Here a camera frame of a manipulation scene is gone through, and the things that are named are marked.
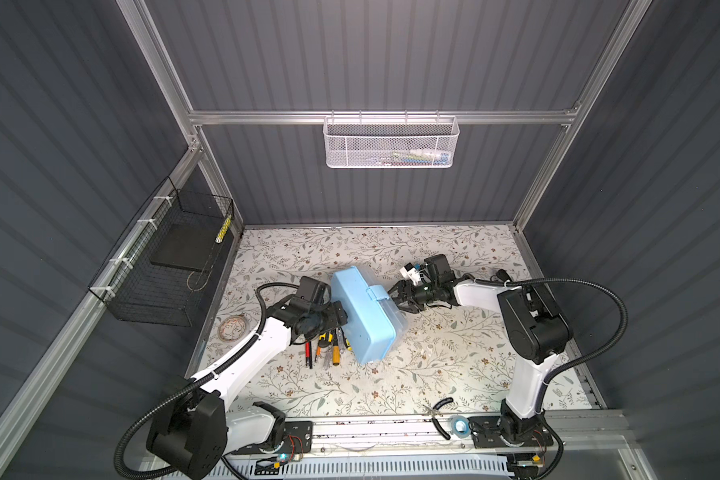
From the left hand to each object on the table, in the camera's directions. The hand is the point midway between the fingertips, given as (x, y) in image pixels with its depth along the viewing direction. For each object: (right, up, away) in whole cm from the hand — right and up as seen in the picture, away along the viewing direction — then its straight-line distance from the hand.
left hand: (338, 319), depth 84 cm
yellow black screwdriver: (+2, -8, +4) cm, 9 cm away
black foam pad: (-39, +21, -8) cm, 44 cm away
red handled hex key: (-9, -11, +3) cm, 14 cm away
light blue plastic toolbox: (+10, +1, -6) cm, 12 cm away
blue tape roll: (+30, -25, -10) cm, 40 cm away
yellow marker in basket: (-32, +26, -2) cm, 41 cm away
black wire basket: (-43, +15, -11) cm, 47 cm away
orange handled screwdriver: (-1, -10, +3) cm, 10 cm away
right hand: (+16, +3, +7) cm, 18 cm away
